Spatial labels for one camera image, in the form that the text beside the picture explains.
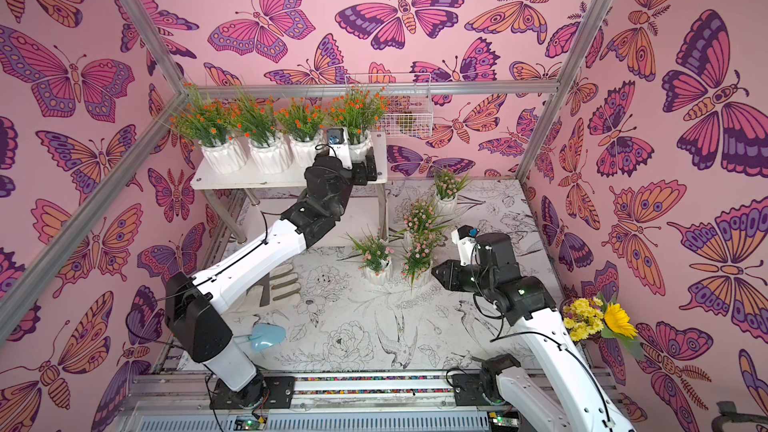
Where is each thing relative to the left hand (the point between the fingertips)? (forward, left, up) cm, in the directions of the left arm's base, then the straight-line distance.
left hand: (359, 147), depth 74 cm
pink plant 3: (-15, -3, -26) cm, 30 cm away
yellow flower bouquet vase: (-36, -50, -16) cm, 63 cm away
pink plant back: (-3, -16, -24) cm, 29 cm away
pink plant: (+11, -26, -25) cm, 38 cm away
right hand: (-23, -19, -19) cm, 35 cm away
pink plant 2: (-17, -15, -28) cm, 36 cm away
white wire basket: (+21, -12, -5) cm, 25 cm away
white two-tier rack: (-6, +38, -6) cm, 39 cm away
